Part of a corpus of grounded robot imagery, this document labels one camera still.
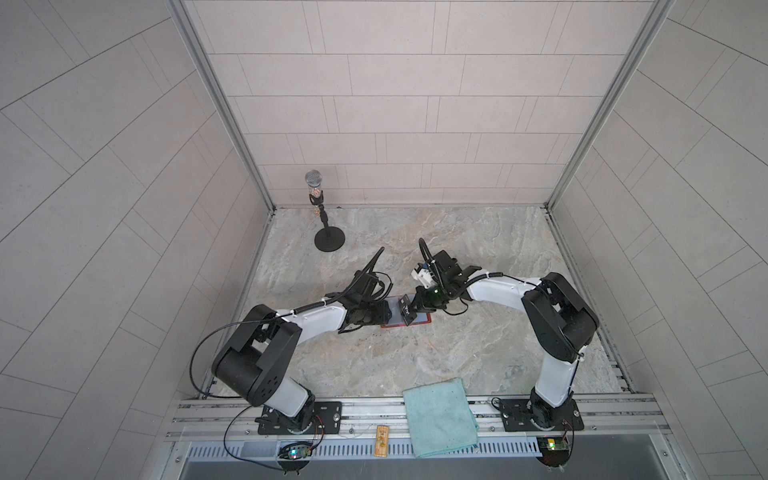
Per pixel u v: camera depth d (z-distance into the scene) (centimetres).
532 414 64
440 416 71
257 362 43
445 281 73
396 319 87
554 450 68
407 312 86
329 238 105
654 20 72
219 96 85
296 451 64
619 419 71
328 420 71
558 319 46
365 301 76
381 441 67
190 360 42
